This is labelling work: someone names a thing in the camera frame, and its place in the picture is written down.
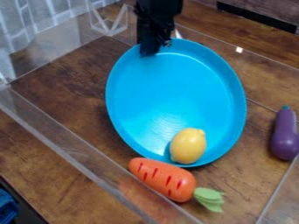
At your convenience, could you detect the blue object at corner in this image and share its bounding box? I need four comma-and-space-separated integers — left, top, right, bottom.
0, 188, 18, 224

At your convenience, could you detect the clear acrylic enclosure wall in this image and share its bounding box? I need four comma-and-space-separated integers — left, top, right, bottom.
0, 0, 299, 224

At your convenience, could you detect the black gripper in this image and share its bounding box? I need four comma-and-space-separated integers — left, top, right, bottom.
134, 0, 182, 57

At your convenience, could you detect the blue round plastic tray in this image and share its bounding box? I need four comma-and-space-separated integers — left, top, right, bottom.
105, 38, 246, 167

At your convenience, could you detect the orange toy carrot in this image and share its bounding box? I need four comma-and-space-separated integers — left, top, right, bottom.
127, 157, 224, 213

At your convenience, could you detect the purple toy eggplant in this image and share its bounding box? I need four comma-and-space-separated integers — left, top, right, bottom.
269, 106, 299, 160

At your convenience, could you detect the yellow toy lemon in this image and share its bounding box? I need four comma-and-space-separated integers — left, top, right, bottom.
169, 128, 206, 165

